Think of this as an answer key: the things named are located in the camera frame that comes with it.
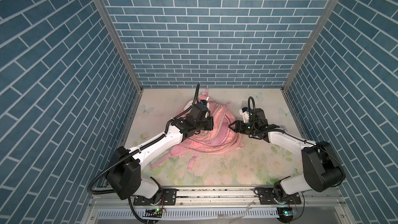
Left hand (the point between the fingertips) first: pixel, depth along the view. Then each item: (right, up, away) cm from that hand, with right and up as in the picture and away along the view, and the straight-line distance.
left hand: (215, 122), depth 81 cm
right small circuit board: (+32, -41, -10) cm, 53 cm away
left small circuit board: (-30, -42, -9) cm, 52 cm away
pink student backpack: (+5, -11, +8) cm, 14 cm away
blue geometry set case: (+45, -5, +19) cm, 49 cm away
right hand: (+9, -4, +9) cm, 13 cm away
